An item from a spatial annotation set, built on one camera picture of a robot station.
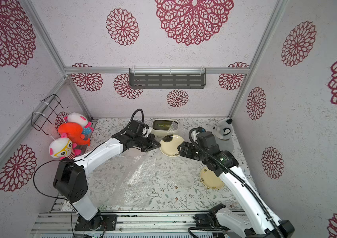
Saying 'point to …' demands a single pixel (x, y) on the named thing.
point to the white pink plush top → (77, 118)
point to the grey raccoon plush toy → (223, 130)
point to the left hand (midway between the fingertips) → (161, 145)
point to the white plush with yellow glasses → (62, 147)
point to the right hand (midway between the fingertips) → (182, 147)
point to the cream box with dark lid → (163, 127)
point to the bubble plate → (123, 180)
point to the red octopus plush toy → (74, 131)
